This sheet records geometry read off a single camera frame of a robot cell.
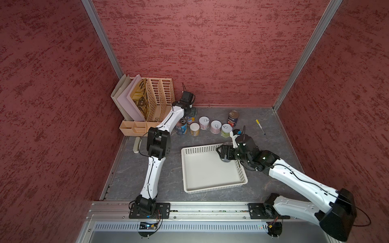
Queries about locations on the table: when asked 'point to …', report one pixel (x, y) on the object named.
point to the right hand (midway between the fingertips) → (223, 152)
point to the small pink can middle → (216, 126)
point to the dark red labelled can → (232, 118)
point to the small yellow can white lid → (194, 128)
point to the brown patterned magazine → (140, 96)
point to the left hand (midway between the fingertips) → (189, 113)
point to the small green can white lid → (226, 129)
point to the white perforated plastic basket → (203, 170)
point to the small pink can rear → (204, 122)
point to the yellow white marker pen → (258, 121)
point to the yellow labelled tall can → (190, 119)
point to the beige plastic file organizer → (160, 93)
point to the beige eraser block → (137, 145)
